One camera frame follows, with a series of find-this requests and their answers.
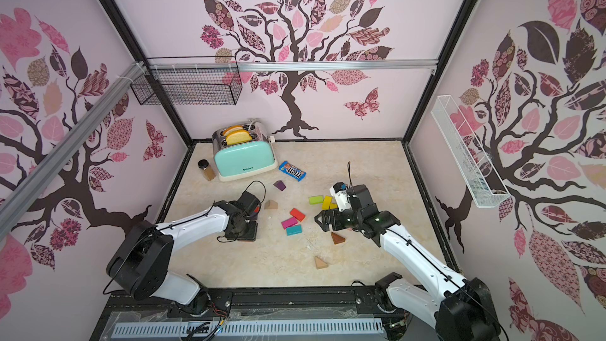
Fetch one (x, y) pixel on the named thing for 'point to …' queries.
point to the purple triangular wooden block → (279, 185)
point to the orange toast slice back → (231, 129)
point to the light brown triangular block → (319, 263)
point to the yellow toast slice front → (237, 136)
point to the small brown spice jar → (208, 171)
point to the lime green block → (316, 200)
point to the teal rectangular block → (294, 230)
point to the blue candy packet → (292, 170)
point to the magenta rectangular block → (289, 222)
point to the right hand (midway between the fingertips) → (326, 220)
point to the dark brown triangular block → (337, 239)
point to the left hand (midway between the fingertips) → (245, 239)
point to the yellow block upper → (327, 203)
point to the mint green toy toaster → (238, 161)
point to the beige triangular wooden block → (271, 204)
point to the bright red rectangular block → (297, 214)
